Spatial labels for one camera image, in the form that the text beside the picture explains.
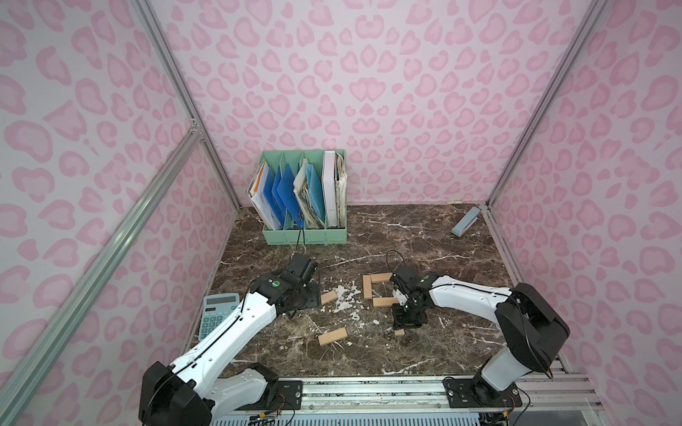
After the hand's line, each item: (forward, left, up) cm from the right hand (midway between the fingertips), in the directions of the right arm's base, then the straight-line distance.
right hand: (397, 327), depth 85 cm
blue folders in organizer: (+40, +41, +19) cm, 61 cm away
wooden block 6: (-2, -1, +1) cm, 2 cm away
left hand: (+5, +27, +13) cm, 30 cm away
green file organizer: (+38, +32, +20) cm, 54 cm away
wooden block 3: (-3, +21, +1) cm, 21 cm away
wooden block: (+14, +9, 0) cm, 17 cm away
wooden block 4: (+17, +5, +1) cm, 18 cm away
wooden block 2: (+10, +23, 0) cm, 25 cm away
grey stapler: (+41, -31, +4) cm, 51 cm away
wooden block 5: (+8, +3, 0) cm, 9 cm away
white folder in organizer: (+41, +23, +26) cm, 54 cm away
